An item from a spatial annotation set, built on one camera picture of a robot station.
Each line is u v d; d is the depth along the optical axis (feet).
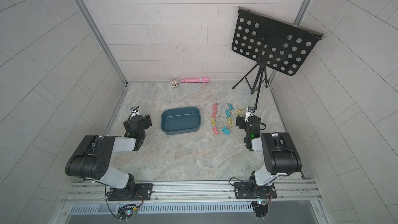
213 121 3.10
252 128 2.31
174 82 3.79
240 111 3.25
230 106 3.35
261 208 2.22
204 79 3.79
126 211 2.24
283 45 2.39
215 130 2.99
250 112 2.58
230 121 3.08
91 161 1.42
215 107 3.34
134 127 2.29
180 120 3.12
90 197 2.30
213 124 3.07
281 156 1.47
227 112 3.25
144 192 2.32
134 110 2.58
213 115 3.24
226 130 2.97
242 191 2.32
